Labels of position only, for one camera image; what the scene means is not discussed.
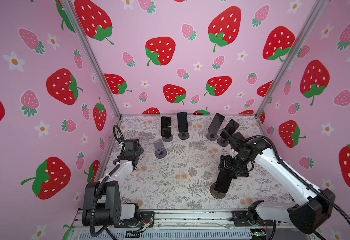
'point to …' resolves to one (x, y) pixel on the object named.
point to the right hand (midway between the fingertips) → (223, 170)
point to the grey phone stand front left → (160, 152)
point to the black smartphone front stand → (223, 180)
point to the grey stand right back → (211, 137)
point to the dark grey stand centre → (183, 135)
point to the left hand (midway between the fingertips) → (132, 149)
